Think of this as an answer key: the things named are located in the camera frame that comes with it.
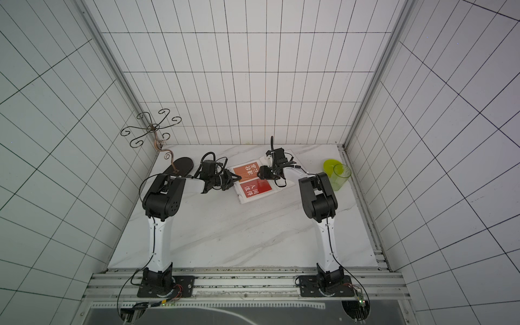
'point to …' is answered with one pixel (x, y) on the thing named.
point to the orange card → (247, 172)
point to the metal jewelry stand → (179, 167)
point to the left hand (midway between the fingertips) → (241, 179)
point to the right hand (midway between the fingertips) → (264, 171)
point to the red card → (256, 187)
